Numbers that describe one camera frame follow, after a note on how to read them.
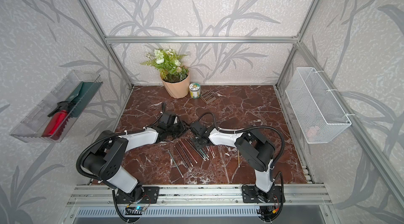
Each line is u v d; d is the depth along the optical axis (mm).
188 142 910
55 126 572
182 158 845
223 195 753
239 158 847
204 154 865
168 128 738
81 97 657
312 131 713
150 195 733
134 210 721
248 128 999
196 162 839
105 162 450
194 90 1079
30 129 578
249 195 727
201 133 709
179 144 894
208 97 1116
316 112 619
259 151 480
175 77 1058
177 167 823
